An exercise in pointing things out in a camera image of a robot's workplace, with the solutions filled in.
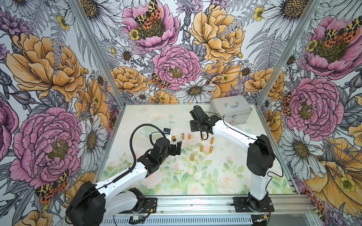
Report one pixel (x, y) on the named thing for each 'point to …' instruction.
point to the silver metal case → (235, 109)
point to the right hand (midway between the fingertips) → (194, 127)
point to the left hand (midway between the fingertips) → (173, 144)
